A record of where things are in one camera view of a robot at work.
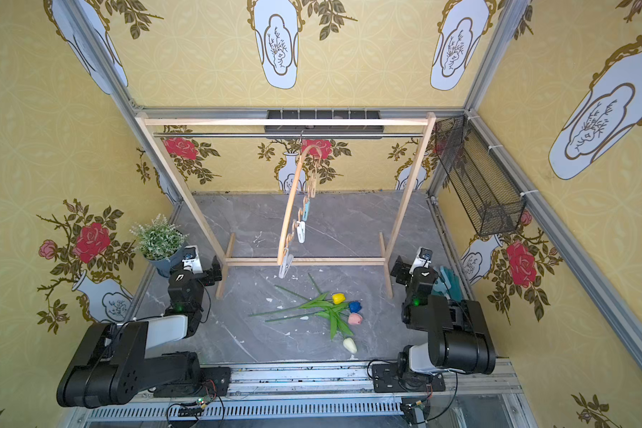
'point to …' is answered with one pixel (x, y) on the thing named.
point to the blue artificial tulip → (355, 307)
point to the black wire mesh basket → (491, 197)
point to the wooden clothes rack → (228, 260)
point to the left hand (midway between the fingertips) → (203, 257)
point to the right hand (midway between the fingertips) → (412, 259)
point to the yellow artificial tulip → (337, 299)
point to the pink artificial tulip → (355, 318)
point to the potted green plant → (160, 242)
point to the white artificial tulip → (348, 342)
